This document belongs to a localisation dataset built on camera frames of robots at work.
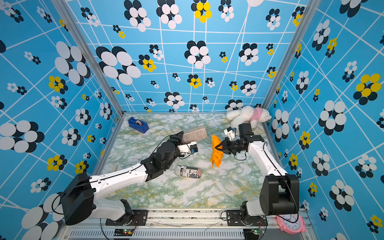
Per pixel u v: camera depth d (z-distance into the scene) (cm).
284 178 43
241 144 70
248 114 106
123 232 72
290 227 69
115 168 91
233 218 73
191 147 66
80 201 41
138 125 105
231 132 79
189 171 86
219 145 79
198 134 75
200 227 72
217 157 75
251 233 70
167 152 57
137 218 73
